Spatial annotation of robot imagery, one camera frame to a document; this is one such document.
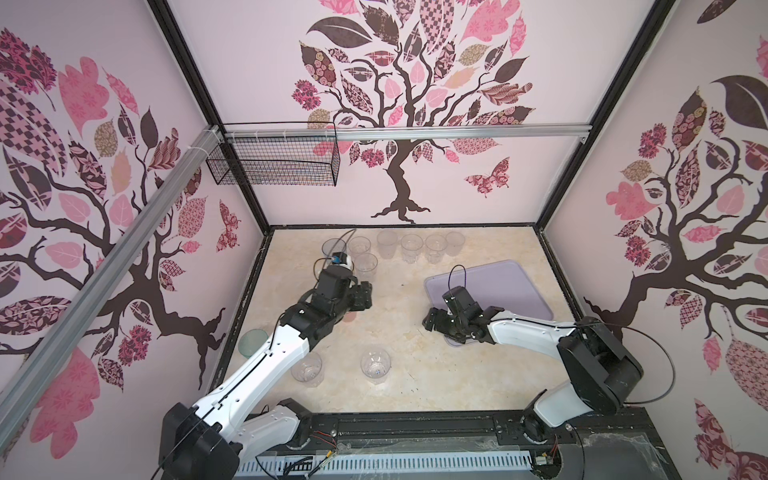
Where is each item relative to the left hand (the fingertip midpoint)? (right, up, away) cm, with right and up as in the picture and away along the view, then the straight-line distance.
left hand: (359, 291), depth 79 cm
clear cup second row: (-1, +5, +25) cm, 26 cm away
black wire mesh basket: (-27, +43, +16) cm, 53 cm away
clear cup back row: (-4, +13, +31) cm, 34 cm away
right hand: (+20, -12, +11) cm, 26 cm away
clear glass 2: (+4, -23, +6) cm, 24 cm away
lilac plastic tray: (+49, -1, +28) cm, 57 cm away
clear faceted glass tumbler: (+16, +14, +31) cm, 37 cm away
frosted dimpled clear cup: (+32, +14, +28) cm, 44 cm away
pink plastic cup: (-5, -11, +17) cm, 21 cm away
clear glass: (-15, -23, +5) cm, 28 cm away
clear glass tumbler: (+25, +13, +31) cm, 42 cm away
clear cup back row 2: (+7, +15, +28) cm, 33 cm away
